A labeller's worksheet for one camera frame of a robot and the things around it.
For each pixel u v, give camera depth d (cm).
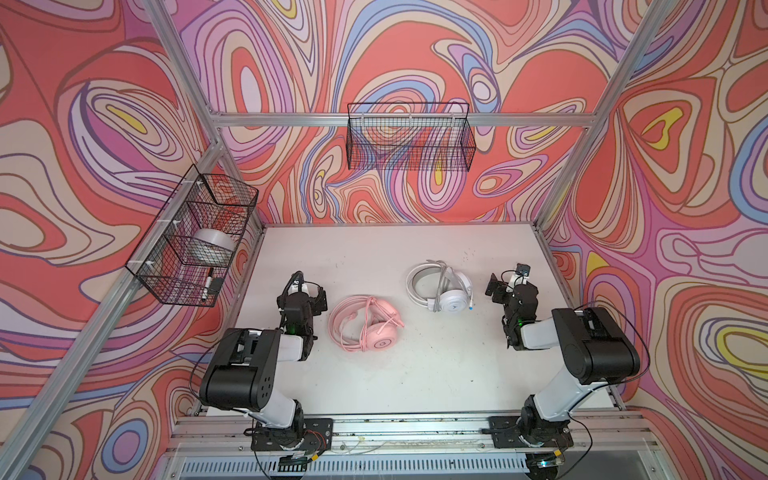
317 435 72
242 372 45
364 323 91
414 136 96
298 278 76
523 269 80
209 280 73
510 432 73
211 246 70
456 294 91
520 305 72
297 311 71
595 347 48
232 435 75
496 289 85
